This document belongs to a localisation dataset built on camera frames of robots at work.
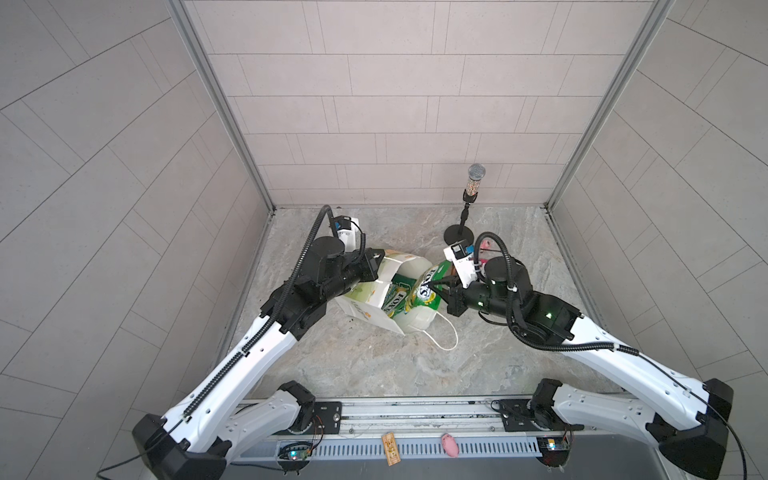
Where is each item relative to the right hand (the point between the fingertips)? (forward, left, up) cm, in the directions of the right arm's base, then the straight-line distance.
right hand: (429, 288), depth 65 cm
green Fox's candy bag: (-1, +1, -1) cm, 2 cm away
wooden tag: (-26, +11, -25) cm, 38 cm away
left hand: (+7, +8, +5) cm, 12 cm away
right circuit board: (-28, -27, -28) cm, 48 cm away
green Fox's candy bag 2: (+9, +7, -19) cm, 22 cm away
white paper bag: (+2, +14, -6) cm, 16 cm away
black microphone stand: (+35, -17, -23) cm, 45 cm away
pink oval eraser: (-26, -3, -25) cm, 36 cm away
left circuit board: (-26, +32, -23) cm, 47 cm away
